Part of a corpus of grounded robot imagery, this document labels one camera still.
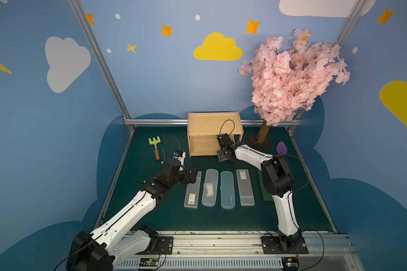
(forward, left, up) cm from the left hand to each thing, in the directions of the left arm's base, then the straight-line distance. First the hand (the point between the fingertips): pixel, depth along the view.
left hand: (189, 166), depth 81 cm
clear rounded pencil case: (-5, -11, -17) cm, 21 cm away
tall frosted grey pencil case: (-2, -30, -17) cm, 35 cm away
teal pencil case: (-3, -21, -17) cm, 27 cm away
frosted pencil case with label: (-7, -1, -15) cm, 17 cm away
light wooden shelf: (+24, -7, +3) cm, 26 cm away
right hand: (+20, -22, -14) cm, 33 cm away
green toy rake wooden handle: (+30, +27, -19) cm, 45 cm away
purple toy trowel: (+27, -59, -18) cm, 67 cm away
